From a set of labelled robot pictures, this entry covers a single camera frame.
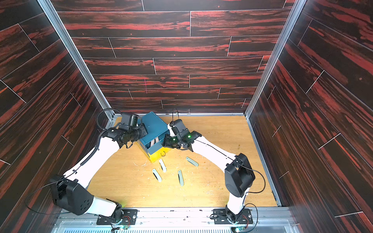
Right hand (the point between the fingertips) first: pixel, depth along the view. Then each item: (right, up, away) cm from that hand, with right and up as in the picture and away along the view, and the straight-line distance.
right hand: (164, 141), depth 83 cm
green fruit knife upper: (+17, -14, +10) cm, 24 cm away
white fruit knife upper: (-2, -18, +8) cm, 20 cm away
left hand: (-10, +6, 0) cm, 11 cm away
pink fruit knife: (-8, -1, +1) cm, 8 cm away
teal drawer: (-5, -1, -2) cm, 5 cm away
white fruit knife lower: (-6, -22, +5) cm, 23 cm away
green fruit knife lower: (+9, -23, +3) cm, 25 cm away
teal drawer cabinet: (-5, +7, +3) cm, 9 cm away
